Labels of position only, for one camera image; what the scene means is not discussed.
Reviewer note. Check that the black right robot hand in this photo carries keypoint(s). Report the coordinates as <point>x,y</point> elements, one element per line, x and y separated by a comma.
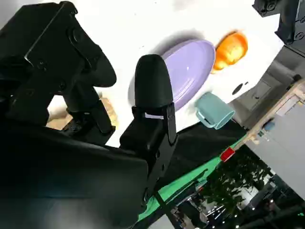
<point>59,171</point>

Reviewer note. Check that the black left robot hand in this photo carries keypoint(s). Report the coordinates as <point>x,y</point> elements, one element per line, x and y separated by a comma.
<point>290,16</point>

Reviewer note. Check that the orange and white bread roll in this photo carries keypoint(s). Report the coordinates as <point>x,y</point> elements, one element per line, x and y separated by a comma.
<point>231,52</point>

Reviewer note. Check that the grey cabinet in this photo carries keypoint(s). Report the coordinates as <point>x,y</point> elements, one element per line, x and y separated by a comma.
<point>262,90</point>

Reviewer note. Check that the beige wooden strip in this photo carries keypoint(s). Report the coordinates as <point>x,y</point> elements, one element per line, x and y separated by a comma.
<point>283,105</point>

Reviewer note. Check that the lilac plate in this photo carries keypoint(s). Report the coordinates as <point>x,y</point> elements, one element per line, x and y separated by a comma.
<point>190,66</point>

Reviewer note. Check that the pale green mug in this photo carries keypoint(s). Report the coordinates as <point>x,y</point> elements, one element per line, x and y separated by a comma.
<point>214,108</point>

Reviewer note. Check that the green cloth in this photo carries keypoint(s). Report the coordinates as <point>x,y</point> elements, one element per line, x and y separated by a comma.
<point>190,174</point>

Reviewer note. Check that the grey partition panel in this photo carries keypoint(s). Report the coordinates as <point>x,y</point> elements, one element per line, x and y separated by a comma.
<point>286,148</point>

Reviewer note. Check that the small red box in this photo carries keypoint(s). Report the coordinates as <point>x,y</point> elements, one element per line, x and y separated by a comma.
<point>227,154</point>

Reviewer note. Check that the green leafy plants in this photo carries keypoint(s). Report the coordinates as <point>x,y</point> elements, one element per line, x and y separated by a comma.
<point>238,179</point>

